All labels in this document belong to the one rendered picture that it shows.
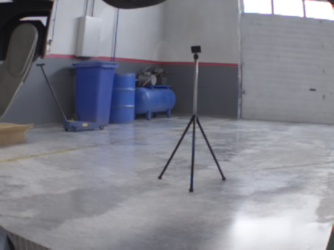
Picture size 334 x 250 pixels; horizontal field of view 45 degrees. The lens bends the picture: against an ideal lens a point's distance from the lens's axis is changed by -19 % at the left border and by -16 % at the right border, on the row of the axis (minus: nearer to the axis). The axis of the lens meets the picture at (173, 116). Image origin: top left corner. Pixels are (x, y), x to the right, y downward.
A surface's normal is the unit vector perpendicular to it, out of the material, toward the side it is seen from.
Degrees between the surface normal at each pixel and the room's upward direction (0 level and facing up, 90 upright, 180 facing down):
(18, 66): 90
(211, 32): 90
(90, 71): 93
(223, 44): 90
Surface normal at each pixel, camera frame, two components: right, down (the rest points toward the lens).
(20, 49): 0.29, 0.07
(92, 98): -0.41, 0.10
